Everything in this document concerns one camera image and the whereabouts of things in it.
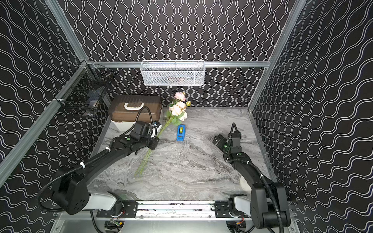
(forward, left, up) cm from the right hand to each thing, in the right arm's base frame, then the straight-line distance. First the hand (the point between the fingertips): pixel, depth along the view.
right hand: (219, 140), depth 90 cm
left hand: (-2, +38, +6) cm, 38 cm away
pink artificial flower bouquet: (+10, +26, +14) cm, 31 cm away
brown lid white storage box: (+14, +60, +11) cm, 62 cm away
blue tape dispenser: (+10, +24, -6) cm, 27 cm away
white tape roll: (-23, -13, -11) cm, 29 cm away
